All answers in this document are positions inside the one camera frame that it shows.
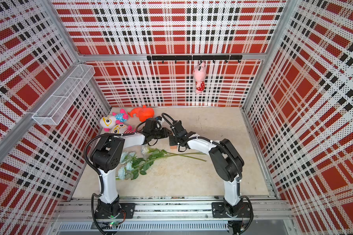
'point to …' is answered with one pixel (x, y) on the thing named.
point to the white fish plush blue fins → (108, 121)
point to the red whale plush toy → (143, 113)
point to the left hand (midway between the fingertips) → (172, 131)
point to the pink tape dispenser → (173, 147)
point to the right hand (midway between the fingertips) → (174, 138)
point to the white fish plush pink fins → (121, 128)
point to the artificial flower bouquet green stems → (131, 167)
